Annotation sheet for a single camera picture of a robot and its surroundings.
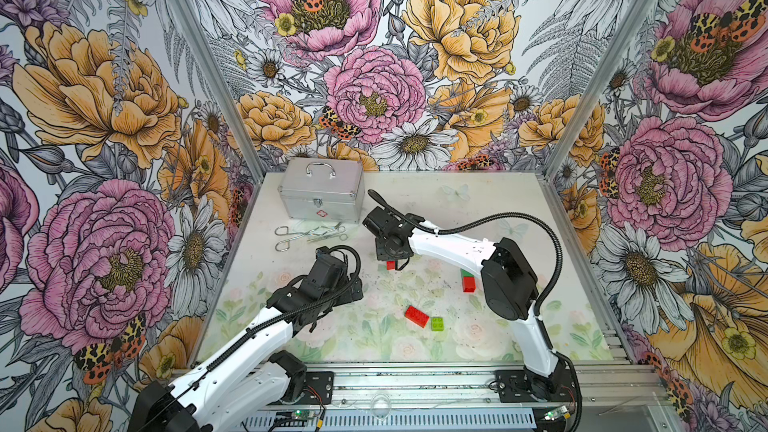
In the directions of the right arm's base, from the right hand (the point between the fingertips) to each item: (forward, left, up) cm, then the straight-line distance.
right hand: (390, 257), depth 91 cm
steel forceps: (+10, +36, -6) cm, 37 cm away
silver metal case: (+20, +21, +10) cm, 30 cm away
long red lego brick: (-16, -7, -5) cm, 18 cm away
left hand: (-12, +13, +2) cm, 18 cm away
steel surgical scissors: (+15, +37, -5) cm, 40 cm away
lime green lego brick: (-18, -12, -5) cm, 23 cm away
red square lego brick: (+1, 0, -6) cm, 6 cm away
